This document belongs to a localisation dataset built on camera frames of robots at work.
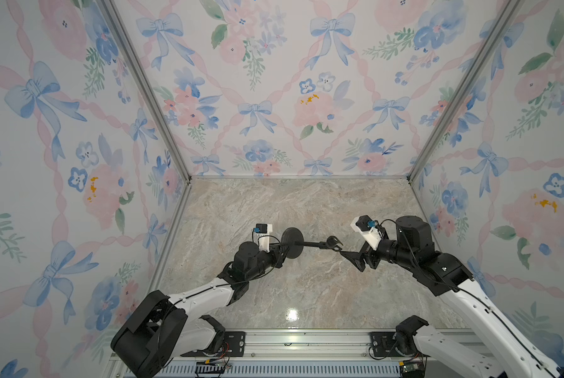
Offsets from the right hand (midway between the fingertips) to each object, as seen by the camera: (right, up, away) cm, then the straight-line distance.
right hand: (352, 237), depth 71 cm
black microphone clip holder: (-6, -2, 0) cm, 6 cm away
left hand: (-18, -4, +10) cm, 21 cm away
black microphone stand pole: (-9, -3, +3) cm, 9 cm away
